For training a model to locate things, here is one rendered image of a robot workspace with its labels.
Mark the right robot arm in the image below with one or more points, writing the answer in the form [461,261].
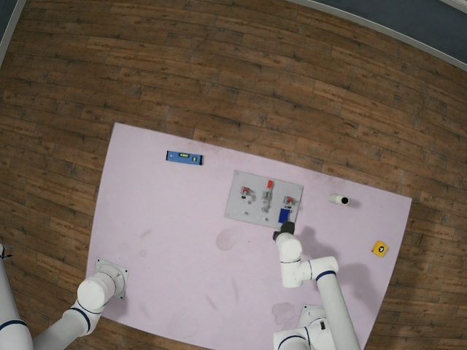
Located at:
[316,332]

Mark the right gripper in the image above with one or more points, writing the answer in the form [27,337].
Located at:
[286,228]

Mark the toggle clamp with red handle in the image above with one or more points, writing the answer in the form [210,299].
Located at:
[244,190]

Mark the white bottle with black cap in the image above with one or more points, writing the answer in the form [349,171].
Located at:
[339,199]

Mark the blue spirit level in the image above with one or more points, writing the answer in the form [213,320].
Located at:
[182,157]

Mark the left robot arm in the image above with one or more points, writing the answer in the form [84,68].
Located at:
[93,295]

